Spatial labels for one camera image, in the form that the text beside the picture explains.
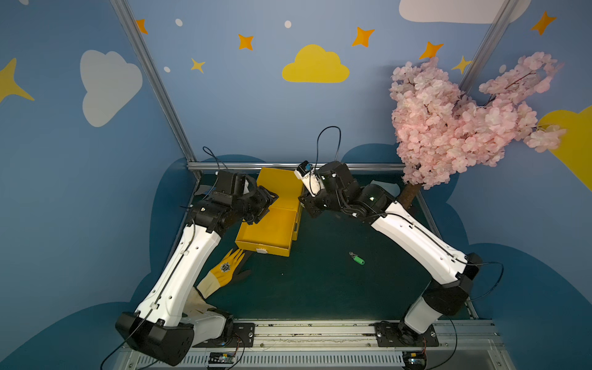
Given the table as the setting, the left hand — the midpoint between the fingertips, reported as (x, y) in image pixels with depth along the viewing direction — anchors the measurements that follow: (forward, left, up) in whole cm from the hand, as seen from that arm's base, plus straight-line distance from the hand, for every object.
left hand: (276, 196), depth 71 cm
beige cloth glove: (-24, +29, -31) cm, 48 cm away
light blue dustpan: (+32, -55, -32) cm, 71 cm away
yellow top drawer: (-4, +2, -17) cm, 18 cm away
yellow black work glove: (-15, +21, -29) cm, 39 cm away
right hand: (+1, -9, +1) cm, 9 cm away
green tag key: (-5, -31, -32) cm, 45 cm away
